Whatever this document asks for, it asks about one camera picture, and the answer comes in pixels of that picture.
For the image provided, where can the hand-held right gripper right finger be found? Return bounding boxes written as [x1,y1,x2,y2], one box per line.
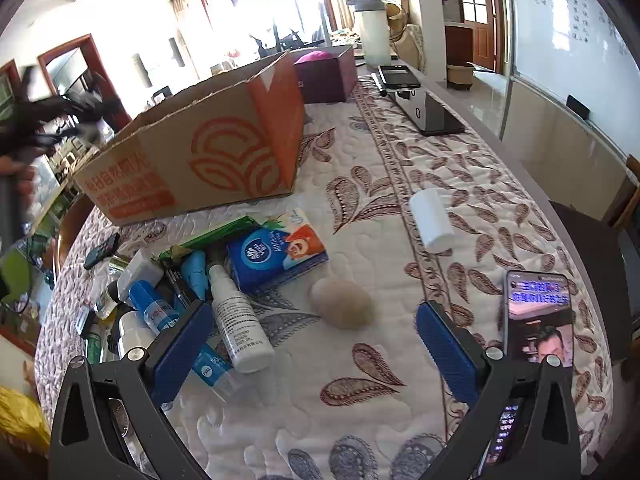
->
[416,300,584,480]

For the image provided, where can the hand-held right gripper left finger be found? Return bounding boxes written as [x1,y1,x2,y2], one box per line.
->
[48,301,216,480]

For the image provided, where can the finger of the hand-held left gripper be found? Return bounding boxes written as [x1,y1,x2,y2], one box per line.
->
[52,72,122,133]

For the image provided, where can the clear bottle with blue label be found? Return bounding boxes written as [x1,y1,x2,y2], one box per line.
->
[192,344,236,389]

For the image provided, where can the white plastic bottle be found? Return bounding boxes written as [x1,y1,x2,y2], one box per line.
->
[117,310,157,357]

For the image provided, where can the white spray bottle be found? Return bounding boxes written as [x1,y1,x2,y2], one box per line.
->
[207,263,276,374]

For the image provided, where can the light blue small bottle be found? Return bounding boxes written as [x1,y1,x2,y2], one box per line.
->
[181,250,209,301]

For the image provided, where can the orange printed cardboard box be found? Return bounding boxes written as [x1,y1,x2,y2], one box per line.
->
[72,51,307,226]

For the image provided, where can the beige egg-shaped stone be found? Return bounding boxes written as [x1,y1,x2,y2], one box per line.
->
[308,278,375,330]

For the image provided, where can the blue tissue pack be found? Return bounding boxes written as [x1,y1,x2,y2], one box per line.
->
[227,225,330,296]

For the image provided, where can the black marker pen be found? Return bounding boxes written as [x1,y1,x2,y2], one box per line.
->
[165,267,194,311]

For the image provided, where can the smartphone with lit screen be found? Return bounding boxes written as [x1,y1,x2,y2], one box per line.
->
[477,270,573,478]

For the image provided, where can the wooden chair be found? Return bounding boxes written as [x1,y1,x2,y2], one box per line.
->
[54,194,97,272]

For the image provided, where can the green long packet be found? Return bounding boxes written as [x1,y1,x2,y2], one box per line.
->
[152,216,286,263]

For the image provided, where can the black remote control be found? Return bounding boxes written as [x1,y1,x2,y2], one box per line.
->
[83,233,120,270]

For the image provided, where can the paisley quilted blanket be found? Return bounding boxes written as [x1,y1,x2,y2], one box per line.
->
[35,72,615,480]

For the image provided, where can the white cylindrical bottle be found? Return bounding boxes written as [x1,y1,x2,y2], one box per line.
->
[410,189,455,253]

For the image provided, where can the yellow plastic bag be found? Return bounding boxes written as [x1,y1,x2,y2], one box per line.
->
[0,385,51,453]

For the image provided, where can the purple box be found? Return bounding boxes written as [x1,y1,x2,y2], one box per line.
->
[292,45,359,104]

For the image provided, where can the glossy black flat box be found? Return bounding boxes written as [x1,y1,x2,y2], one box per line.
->
[390,89,467,136]

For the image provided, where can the black tablet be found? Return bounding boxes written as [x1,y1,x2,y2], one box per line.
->
[377,64,422,92]

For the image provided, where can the white jug with grey lid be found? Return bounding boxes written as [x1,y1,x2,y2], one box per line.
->
[346,0,392,67]

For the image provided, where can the wooden door with window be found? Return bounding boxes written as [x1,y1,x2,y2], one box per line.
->
[455,0,507,74]

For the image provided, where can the whiteboard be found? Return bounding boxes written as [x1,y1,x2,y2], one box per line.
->
[505,0,632,128]

